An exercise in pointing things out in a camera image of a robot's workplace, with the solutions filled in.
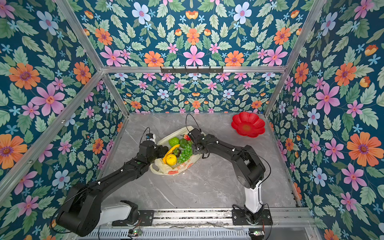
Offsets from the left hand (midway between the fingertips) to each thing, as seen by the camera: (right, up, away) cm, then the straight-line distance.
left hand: (164, 142), depth 87 cm
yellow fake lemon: (+4, -10, +2) cm, 11 cm away
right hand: (+21, -4, +7) cm, 22 cm away
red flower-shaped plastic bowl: (+58, +12, +25) cm, 64 cm away
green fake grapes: (+13, -6, +6) cm, 16 cm away
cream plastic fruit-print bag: (0, 0, 0) cm, 0 cm away
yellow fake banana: (+2, -6, +7) cm, 10 cm away
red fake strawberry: (+12, +2, +14) cm, 19 cm away
